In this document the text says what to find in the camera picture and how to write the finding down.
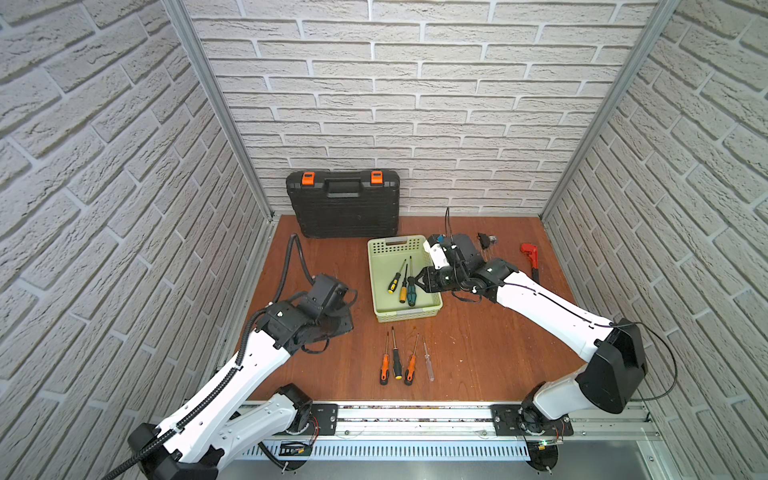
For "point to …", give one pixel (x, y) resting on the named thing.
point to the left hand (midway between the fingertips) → (353, 317)
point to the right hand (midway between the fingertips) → (418, 278)
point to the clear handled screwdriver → (429, 365)
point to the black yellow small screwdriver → (392, 285)
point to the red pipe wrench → (532, 251)
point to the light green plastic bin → (386, 256)
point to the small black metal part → (486, 240)
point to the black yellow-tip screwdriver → (396, 358)
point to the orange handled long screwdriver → (410, 371)
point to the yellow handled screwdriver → (403, 291)
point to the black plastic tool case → (346, 203)
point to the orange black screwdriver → (385, 370)
